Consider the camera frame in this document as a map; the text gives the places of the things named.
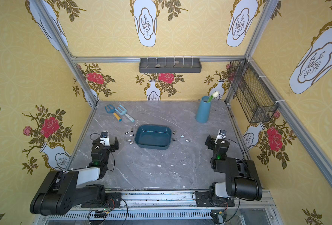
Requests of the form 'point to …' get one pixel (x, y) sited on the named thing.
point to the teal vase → (204, 110)
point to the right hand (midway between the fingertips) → (213, 136)
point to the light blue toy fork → (122, 111)
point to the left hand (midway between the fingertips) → (106, 137)
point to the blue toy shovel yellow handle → (110, 108)
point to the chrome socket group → (126, 133)
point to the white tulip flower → (215, 94)
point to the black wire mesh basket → (257, 101)
